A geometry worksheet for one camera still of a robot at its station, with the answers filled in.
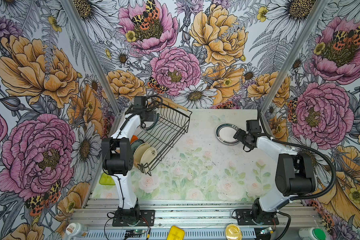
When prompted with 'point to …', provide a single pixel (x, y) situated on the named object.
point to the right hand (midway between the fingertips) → (240, 141)
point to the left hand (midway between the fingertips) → (146, 119)
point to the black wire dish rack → (171, 124)
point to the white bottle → (77, 229)
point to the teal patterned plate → (134, 145)
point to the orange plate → (133, 138)
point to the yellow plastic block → (176, 233)
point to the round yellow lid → (232, 232)
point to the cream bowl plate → (148, 155)
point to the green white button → (312, 233)
